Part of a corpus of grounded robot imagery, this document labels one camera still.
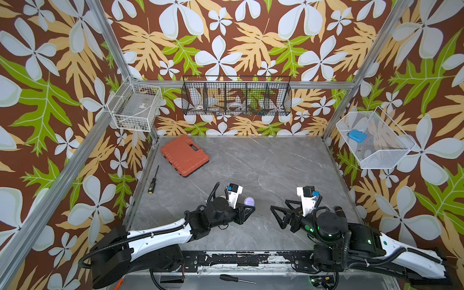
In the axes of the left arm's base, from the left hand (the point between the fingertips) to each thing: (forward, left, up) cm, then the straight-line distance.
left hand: (255, 207), depth 72 cm
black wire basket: (+58, +7, +13) cm, 60 cm away
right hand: (-4, -6, +9) cm, 11 cm away
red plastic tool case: (+36, +37, -13) cm, 54 cm away
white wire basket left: (+42, +55, +17) cm, 72 cm away
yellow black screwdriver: (+19, +52, -16) cm, 58 cm away
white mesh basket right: (+28, -56, +10) cm, 64 cm away
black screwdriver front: (-22, +11, -16) cm, 30 cm away
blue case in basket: (+34, -52, +8) cm, 62 cm away
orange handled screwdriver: (-25, +53, -16) cm, 60 cm away
